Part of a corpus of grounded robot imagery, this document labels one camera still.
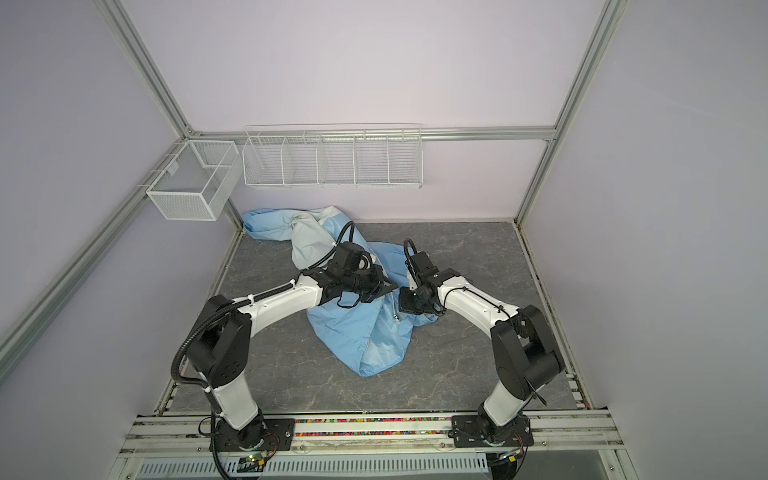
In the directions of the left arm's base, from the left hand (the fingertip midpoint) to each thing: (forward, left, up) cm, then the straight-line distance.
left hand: (400, 289), depth 83 cm
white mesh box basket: (+35, +63, +12) cm, 73 cm away
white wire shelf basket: (+43, +17, +16) cm, 49 cm away
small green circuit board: (-37, +39, -17) cm, 56 cm away
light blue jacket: (-4, +12, -8) cm, 15 cm away
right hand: (-2, -1, -8) cm, 9 cm away
